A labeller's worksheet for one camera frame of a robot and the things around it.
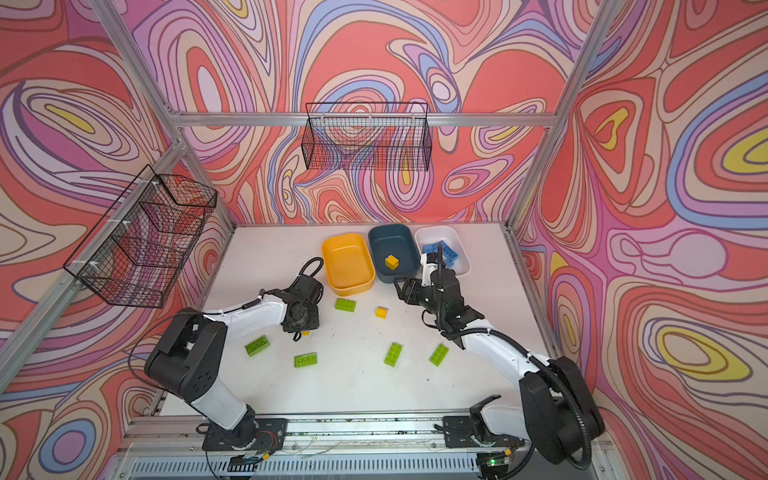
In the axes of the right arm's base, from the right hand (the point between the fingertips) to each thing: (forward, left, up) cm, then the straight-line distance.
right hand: (403, 287), depth 85 cm
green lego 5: (-11, +43, -11) cm, 46 cm away
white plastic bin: (+27, -20, -10) cm, 36 cm away
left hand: (-3, +28, -14) cm, 31 cm away
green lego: (+2, +18, -13) cm, 23 cm away
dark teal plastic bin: (+27, +1, -16) cm, 31 cm away
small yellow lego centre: (-1, +7, -13) cm, 14 cm away
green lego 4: (-16, +29, -13) cm, 35 cm away
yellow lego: (+18, +3, -11) cm, 21 cm away
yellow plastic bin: (+19, +18, -12) cm, 29 cm away
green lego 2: (-14, +4, -13) cm, 20 cm away
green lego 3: (-15, -10, -14) cm, 23 cm away
